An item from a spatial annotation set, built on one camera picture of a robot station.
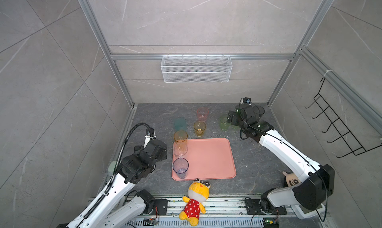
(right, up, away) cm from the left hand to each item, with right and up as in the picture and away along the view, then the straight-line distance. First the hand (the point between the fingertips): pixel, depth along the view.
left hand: (153, 144), depth 71 cm
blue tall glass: (+13, -13, +7) cm, 20 cm away
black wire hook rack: (+88, +5, -7) cm, 88 cm away
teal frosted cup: (+10, +8, +35) cm, 38 cm away
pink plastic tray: (+29, -13, +18) cm, 37 cm away
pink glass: (+26, +16, +39) cm, 50 cm away
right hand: (+44, +15, +10) cm, 48 cm away
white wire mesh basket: (+31, +46, +28) cm, 63 cm away
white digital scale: (+70, -31, -5) cm, 77 cm away
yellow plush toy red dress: (+22, -24, 0) cm, 32 cm away
